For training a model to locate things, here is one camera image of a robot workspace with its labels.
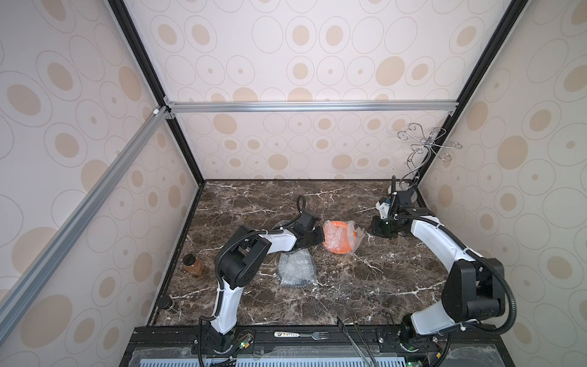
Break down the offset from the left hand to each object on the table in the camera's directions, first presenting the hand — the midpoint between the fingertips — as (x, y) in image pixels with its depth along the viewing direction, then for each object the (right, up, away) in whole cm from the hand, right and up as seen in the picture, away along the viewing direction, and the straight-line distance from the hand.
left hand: (332, 235), depth 95 cm
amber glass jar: (-52, -9, -13) cm, 54 cm away
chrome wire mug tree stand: (+47, +36, +20) cm, 63 cm away
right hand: (+17, +3, -6) cm, 19 cm away
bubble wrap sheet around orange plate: (+10, 0, 0) cm, 10 cm away
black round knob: (-59, -19, -19) cm, 65 cm away
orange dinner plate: (+2, -1, -2) cm, 2 cm away
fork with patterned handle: (-8, -30, -20) cm, 37 cm away
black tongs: (+8, -35, -25) cm, 44 cm away
